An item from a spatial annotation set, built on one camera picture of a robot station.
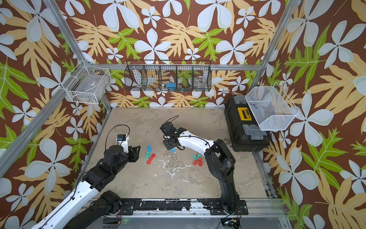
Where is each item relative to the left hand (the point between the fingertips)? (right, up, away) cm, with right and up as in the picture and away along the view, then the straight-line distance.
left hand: (137, 145), depth 77 cm
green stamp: (+33, -10, +14) cm, 37 cm away
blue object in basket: (+17, +37, +17) cm, 44 cm away
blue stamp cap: (+2, -5, +20) cm, 21 cm away
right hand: (+16, -1, +16) cm, 22 cm away
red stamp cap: (+3, -13, +14) cm, 19 cm away
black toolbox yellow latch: (+62, +9, +9) cm, 63 cm away
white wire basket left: (-33, +35, +8) cm, 49 cm away
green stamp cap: (+2, -10, +16) cm, 19 cm away
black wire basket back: (+20, +43, +14) cm, 50 cm away
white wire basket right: (+78, +20, +5) cm, 81 cm away
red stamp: (+36, -13, +11) cm, 40 cm away
